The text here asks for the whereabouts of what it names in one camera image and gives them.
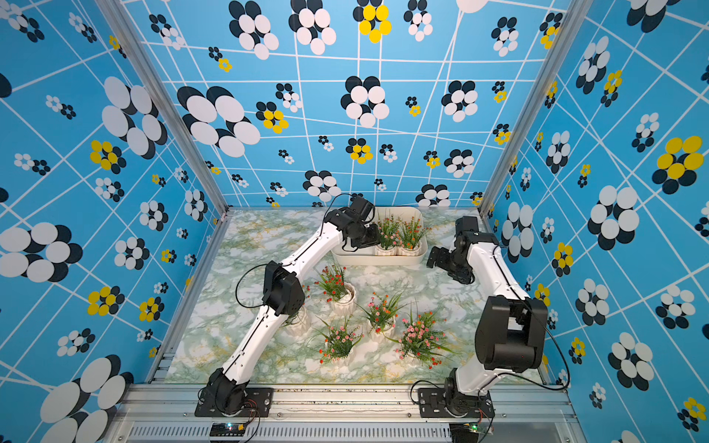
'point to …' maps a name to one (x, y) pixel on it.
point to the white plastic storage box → (368, 257)
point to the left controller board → (227, 429)
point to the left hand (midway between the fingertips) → (384, 239)
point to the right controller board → (463, 432)
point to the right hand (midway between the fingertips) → (445, 268)
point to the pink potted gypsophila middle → (380, 317)
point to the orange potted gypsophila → (410, 233)
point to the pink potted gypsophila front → (340, 341)
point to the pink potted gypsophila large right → (421, 341)
